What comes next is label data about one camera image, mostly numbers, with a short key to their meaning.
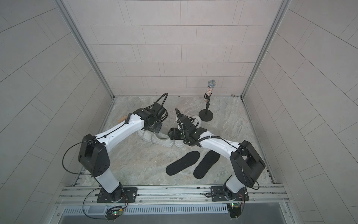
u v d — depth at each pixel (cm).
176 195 72
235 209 69
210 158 84
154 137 84
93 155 43
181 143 84
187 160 83
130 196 71
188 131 63
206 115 104
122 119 101
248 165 43
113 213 64
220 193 71
